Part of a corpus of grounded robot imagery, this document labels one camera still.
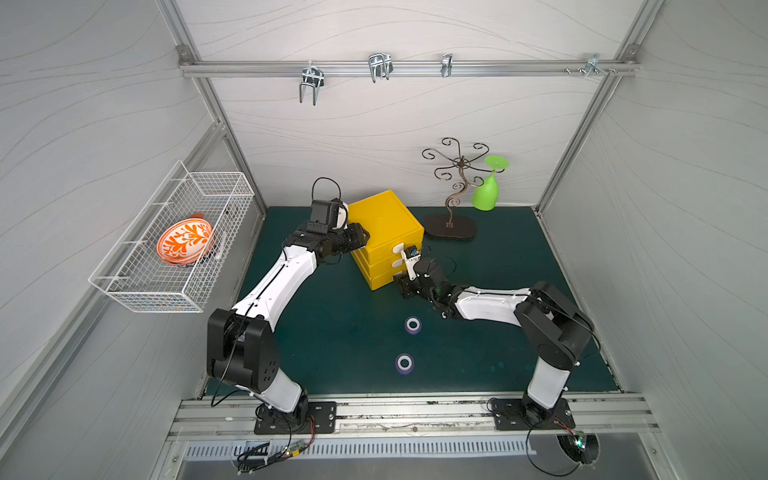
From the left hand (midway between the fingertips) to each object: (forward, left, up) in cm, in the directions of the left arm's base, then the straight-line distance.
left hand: (367, 237), depth 84 cm
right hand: (-3, -10, -13) cm, 17 cm away
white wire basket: (-23, +45, +14) cm, 52 cm away
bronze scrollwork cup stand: (+23, -31, -20) cm, 43 cm away
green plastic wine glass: (+19, -37, +1) cm, 41 cm away
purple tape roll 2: (-28, -11, -21) cm, 37 cm away
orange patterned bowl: (-13, +40, +13) cm, 44 cm away
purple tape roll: (-17, -14, -21) cm, 31 cm away
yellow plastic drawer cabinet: (+4, -6, 0) cm, 8 cm away
